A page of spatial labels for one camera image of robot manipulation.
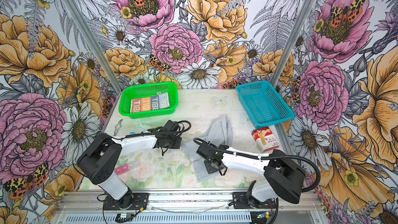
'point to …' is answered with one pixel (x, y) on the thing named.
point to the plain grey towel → (219, 130)
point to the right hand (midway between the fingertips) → (215, 171)
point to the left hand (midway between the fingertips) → (176, 147)
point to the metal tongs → (114, 131)
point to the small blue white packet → (141, 126)
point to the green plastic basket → (145, 90)
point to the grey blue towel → (159, 101)
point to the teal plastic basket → (263, 104)
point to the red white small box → (265, 139)
